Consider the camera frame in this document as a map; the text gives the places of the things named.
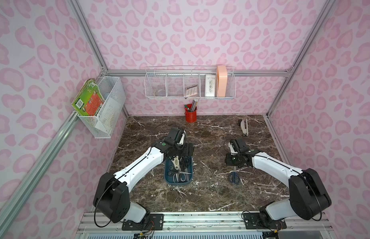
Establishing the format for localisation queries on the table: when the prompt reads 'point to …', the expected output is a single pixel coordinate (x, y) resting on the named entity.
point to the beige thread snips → (244, 130)
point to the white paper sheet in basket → (109, 108)
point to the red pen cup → (191, 117)
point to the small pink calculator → (191, 90)
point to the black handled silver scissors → (171, 173)
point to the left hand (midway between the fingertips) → (188, 147)
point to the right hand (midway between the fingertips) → (226, 159)
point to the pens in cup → (193, 107)
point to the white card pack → (210, 85)
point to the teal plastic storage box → (178, 170)
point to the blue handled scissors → (234, 176)
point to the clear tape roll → (159, 92)
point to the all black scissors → (184, 163)
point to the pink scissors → (175, 178)
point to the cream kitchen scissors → (176, 161)
